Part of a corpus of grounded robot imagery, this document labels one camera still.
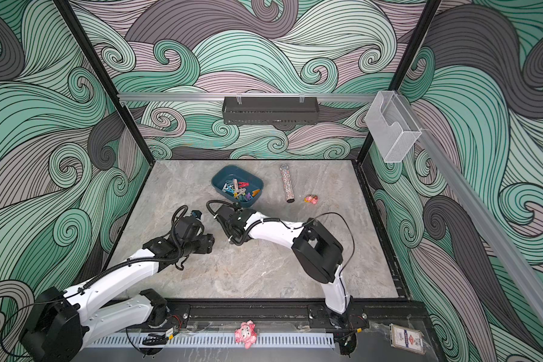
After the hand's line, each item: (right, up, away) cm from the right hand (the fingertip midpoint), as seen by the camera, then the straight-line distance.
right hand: (237, 237), depth 87 cm
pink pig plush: (+6, -24, -20) cm, 32 cm away
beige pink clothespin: (-3, +20, +19) cm, 28 cm away
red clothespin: (0, +21, +23) cm, 31 cm away
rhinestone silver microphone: (+22, +21, +19) cm, 36 cm away
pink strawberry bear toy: (+32, +14, +14) cm, 38 cm away
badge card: (+55, -26, -19) cm, 64 cm away
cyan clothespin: (-6, +18, +19) cm, 27 cm away
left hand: (-11, +1, -3) cm, 12 cm away
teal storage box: (-9, +24, +23) cm, 35 cm away
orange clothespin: (+6, +17, +18) cm, 25 cm away
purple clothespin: (+3, +15, +16) cm, 23 cm away
